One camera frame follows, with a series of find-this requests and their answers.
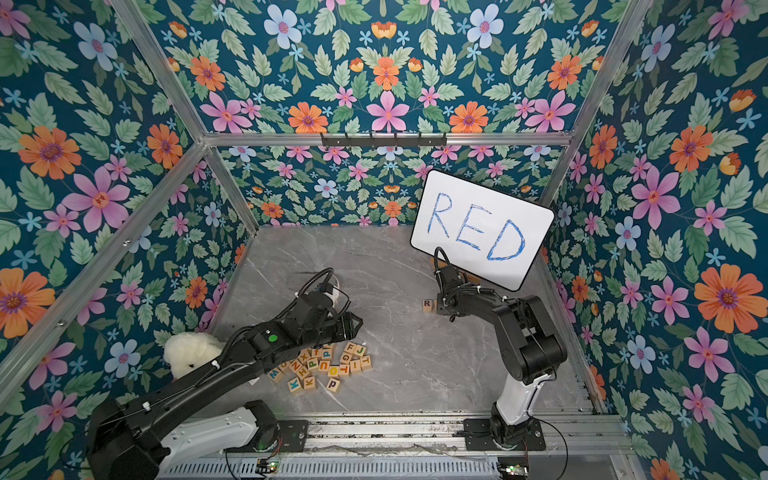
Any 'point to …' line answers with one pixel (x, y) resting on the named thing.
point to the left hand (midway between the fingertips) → (361, 324)
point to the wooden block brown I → (355, 365)
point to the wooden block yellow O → (333, 371)
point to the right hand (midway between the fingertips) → (456, 302)
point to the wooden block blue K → (294, 386)
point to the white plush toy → (187, 350)
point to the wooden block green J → (359, 350)
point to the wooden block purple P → (333, 385)
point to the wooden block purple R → (429, 306)
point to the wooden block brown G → (345, 358)
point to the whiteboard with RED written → (487, 231)
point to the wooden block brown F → (350, 347)
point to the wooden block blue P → (326, 352)
